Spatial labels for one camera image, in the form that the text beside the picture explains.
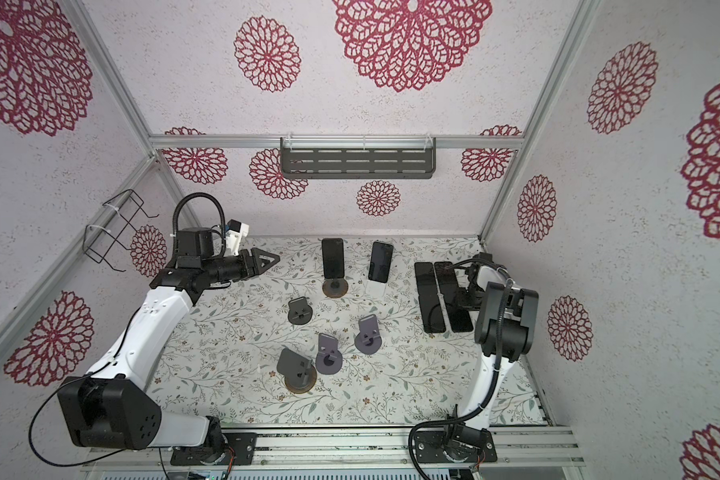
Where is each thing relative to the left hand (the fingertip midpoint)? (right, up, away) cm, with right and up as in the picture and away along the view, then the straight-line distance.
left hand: (273, 265), depth 78 cm
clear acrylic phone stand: (+28, -9, +26) cm, 39 cm away
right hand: (+61, -13, +22) cm, 67 cm away
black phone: (+47, -7, +28) cm, 55 cm away
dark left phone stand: (+3, -15, +17) cm, 23 cm away
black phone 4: (+55, -18, +18) cm, 60 cm away
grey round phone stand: (+14, -27, +7) cm, 31 cm away
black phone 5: (+14, +3, +19) cm, 24 cm away
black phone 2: (+45, -16, +12) cm, 49 cm away
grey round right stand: (+25, -23, +10) cm, 35 cm away
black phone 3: (+54, -6, +30) cm, 62 cm away
